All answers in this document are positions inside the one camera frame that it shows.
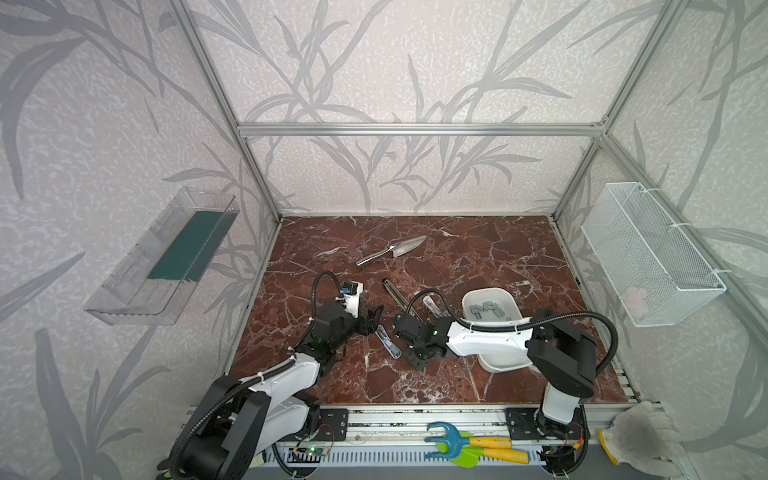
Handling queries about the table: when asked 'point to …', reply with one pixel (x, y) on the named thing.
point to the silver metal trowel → (398, 249)
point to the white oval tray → (507, 302)
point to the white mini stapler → (433, 307)
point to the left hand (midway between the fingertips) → (378, 296)
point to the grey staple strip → (487, 306)
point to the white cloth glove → (644, 438)
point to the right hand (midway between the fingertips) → (413, 344)
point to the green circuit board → (310, 450)
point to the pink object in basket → (635, 299)
